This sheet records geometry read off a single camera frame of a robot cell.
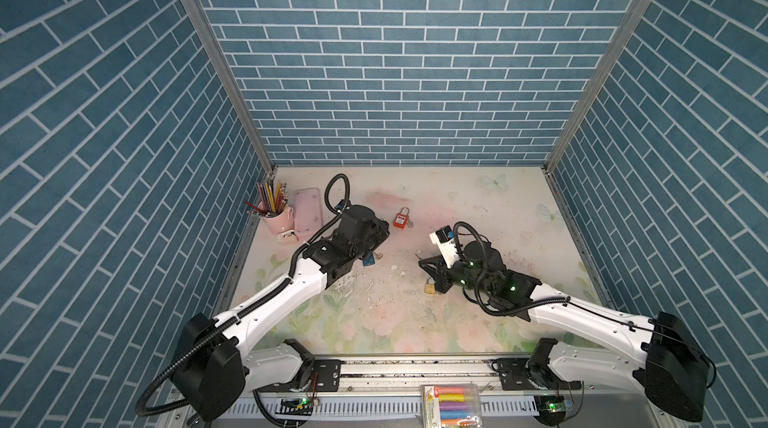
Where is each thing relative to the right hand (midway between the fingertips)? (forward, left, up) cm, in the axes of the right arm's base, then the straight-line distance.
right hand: (417, 261), depth 76 cm
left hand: (+9, +7, +3) cm, 11 cm away
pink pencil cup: (+16, +45, -12) cm, 50 cm away
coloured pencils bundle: (+21, +48, -5) cm, 52 cm away
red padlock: (+24, +6, -15) cm, 29 cm away
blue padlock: (+7, +15, -16) cm, 23 cm away
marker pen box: (-28, -10, -15) cm, 34 cm away
